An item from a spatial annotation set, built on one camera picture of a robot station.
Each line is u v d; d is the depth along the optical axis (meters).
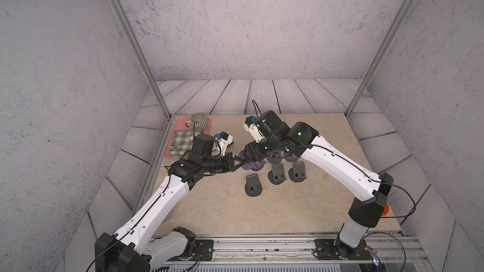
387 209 0.79
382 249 0.76
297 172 0.89
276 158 0.98
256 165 0.69
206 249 0.72
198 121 1.15
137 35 0.87
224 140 0.68
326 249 0.73
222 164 0.64
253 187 0.85
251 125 0.63
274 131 0.52
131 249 0.38
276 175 0.89
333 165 0.45
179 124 1.18
